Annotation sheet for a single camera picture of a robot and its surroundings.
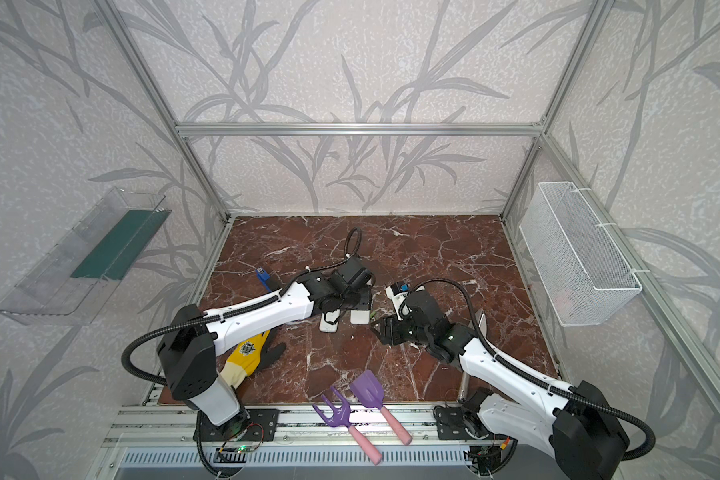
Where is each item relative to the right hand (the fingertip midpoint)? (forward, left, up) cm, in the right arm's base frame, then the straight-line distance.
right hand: (378, 314), depth 79 cm
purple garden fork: (-22, +10, -12) cm, 27 cm away
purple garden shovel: (-16, +3, -12) cm, 20 cm away
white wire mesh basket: (-1, -43, +22) cm, 48 cm away
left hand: (+7, +2, +1) cm, 7 cm away
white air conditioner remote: (0, +5, -2) cm, 5 cm away
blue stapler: (+18, +38, -9) cm, 43 cm away
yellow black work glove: (-9, +34, -7) cm, 36 cm away
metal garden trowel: (-13, -23, -11) cm, 29 cm away
